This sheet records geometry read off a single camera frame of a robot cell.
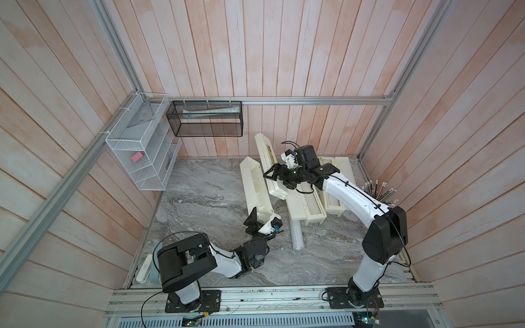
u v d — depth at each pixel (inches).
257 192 37.2
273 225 26.7
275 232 27.4
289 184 29.5
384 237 18.0
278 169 29.1
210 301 28.8
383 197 35.4
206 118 40.3
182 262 18.3
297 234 33.8
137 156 32.3
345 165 43.1
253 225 28.2
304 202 36.5
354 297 25.7
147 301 26.3
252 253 23.7
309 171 25.4
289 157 30.8
